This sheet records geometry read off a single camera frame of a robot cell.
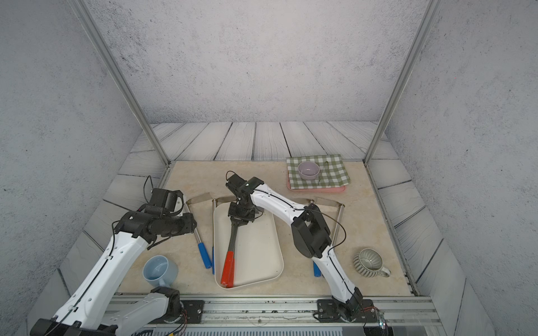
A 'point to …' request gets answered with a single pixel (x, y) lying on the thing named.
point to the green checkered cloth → (333, 171)
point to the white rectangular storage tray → (257, 251)
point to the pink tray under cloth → (340, 189)
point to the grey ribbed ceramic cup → (369, 262)
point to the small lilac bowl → (308, 170)
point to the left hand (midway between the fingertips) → (196, 223)
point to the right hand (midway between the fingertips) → (231, 224)
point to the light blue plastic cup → (160, 271)
